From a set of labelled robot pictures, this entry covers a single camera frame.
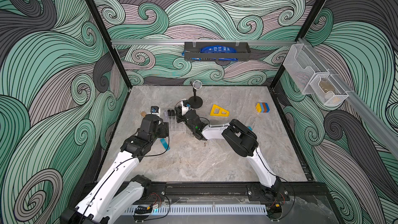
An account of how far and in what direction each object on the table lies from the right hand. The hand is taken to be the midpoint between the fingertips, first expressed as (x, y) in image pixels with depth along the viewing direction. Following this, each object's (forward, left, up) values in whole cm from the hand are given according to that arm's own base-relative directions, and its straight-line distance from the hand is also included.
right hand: (179, 106), depth 95 cm
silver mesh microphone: (+2, -11, +17) cm, 21 cm away
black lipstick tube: (-3, +5, -3) cm, 6 cm away
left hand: (-17, +7, +9) cm, 20 cm away
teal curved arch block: (-19, +9, -10) cm, 24 cm away
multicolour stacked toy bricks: (+5, -56, -9) cm, 57 cm away
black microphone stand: (+11, -10, -10) cm, 18 cm away
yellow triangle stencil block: (+4, -27, -11) cm, 30 cm away
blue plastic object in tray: (+25, -25, +24) cm, 43 cm away
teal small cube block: (-10, -44, -10) cm, 47 cm away
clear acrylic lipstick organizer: (-5, +7, -5) cm, 9 cm away
